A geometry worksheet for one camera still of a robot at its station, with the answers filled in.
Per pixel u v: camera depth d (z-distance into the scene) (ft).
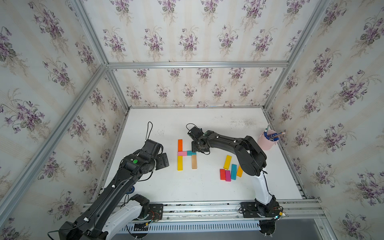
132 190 2.61
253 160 1.76
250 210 2.39
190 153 2.97
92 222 1.25
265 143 3.01
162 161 2.20
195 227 2.51
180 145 3.22
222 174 2.77
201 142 2.31
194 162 2.95
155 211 2.39
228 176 2.77
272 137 2.99
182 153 3.06
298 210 2.46
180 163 2.97
